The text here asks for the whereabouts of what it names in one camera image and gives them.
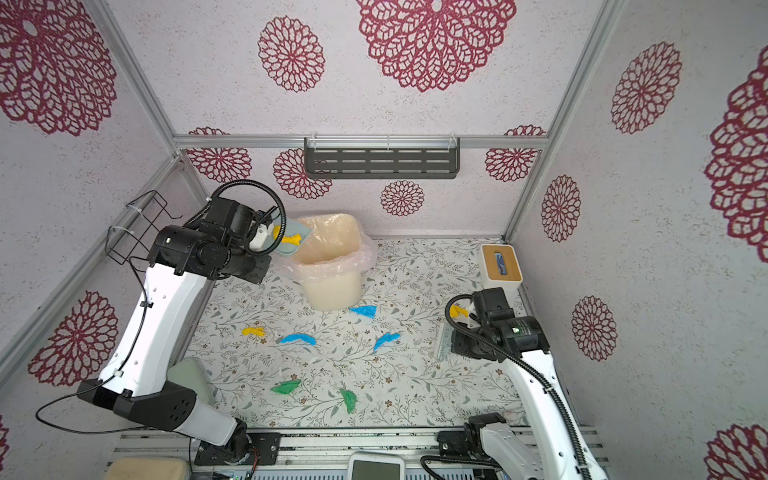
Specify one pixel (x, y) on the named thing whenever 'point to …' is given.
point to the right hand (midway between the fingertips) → (457, 338)
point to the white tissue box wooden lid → (500, 268)
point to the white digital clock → (376, 466)
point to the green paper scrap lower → (350, 400)
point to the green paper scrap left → (287, 387)
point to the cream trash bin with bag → (332, 260)
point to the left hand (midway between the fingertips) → (256, 272)
